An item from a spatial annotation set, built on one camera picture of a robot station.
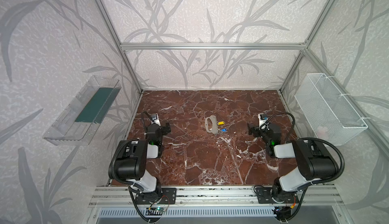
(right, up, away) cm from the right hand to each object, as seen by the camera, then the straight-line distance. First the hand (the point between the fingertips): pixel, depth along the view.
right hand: (256, 118), depth 95 cm
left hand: (-60, +1, -1) cm, 60 cm away
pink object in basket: (+25, -5, -22) cm, 33 cm away
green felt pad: (-78, +8, -31) cm, 85 cm away
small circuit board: (-57, -42, -23) cm, 75 cm away
